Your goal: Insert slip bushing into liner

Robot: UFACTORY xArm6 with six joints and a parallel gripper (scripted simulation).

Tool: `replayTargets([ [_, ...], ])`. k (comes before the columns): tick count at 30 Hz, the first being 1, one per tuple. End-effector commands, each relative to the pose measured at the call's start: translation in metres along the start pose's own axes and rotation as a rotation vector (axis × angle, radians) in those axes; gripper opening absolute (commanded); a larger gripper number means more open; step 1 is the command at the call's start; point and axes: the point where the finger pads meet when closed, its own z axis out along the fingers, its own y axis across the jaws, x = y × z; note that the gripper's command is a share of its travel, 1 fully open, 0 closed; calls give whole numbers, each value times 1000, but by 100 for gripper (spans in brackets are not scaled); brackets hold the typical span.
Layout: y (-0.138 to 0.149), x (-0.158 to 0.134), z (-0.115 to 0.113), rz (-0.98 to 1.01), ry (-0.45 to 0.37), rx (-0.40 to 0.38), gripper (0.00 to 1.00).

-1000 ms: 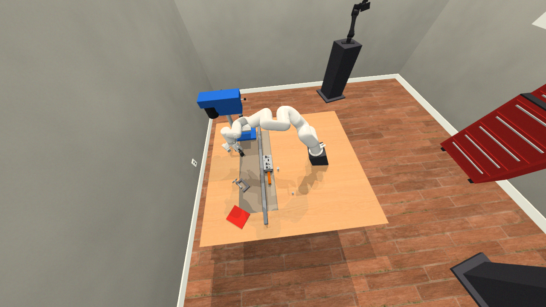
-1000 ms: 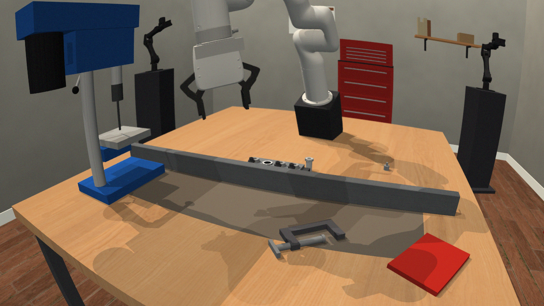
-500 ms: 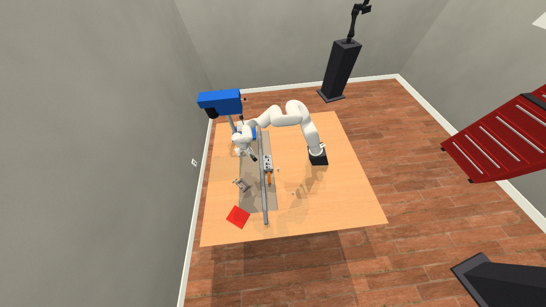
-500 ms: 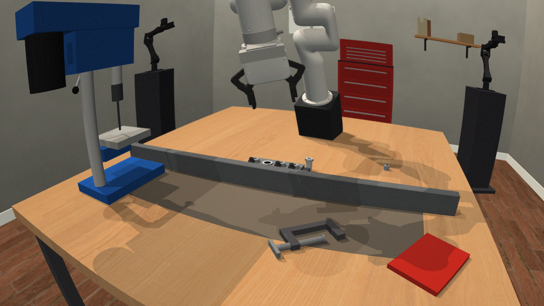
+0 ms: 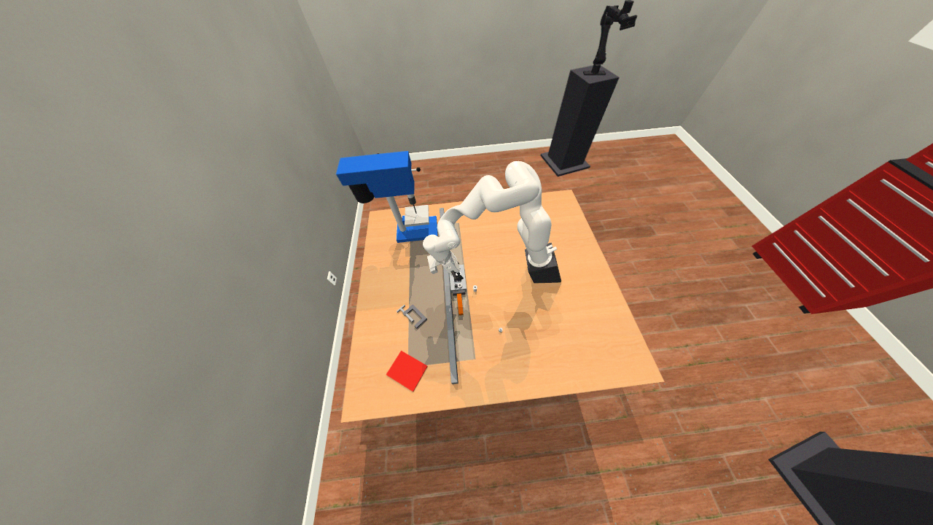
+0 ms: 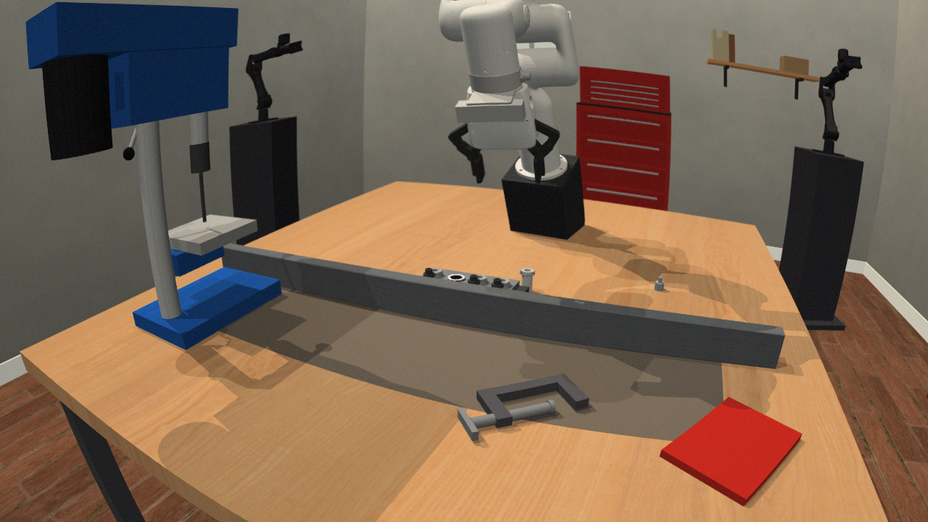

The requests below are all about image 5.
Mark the blue drill press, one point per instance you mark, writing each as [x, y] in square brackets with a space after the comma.
[388, 175]

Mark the red flat square block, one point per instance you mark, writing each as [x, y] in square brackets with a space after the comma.
[407, 370]

